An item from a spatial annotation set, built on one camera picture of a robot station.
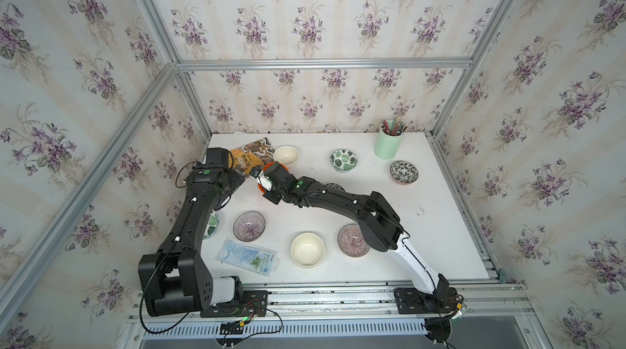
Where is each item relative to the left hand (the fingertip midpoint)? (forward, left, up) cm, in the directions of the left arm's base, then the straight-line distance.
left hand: (234, 187), depth 83 cm
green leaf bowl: (+22, -41, -12) cm, 48 cm away
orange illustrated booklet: (+24, +3, -13) cm, 27 cm away
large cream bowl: (-17, -26, -14) cm, 34 cm away
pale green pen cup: (+25, -60, -2) cm, 65 cm away
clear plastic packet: (-19, -5, -14) cm, 24 cm away
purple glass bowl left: (-8, -4, -14) cm, 16 cm away
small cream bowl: (+24, -16, -11) cm, 31 cm away
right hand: (+5, -11, -6) cm, 13 cm away
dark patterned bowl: (+16, -67, -12) cm, 70 cm away
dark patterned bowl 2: (+7, -37, -10) cm, 38 cm away
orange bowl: (-2, -10, +4) cm, 10 cm away
